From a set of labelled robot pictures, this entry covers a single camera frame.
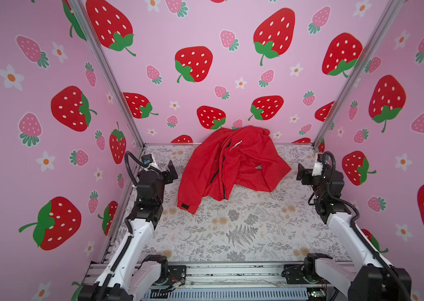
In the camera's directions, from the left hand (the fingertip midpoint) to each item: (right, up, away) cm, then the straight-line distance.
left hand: (162, 162), depth 76 cm
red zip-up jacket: (+25, +2, +26) cm, 36 cm away
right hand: (+62, 0, +3) cm, 62 cm away
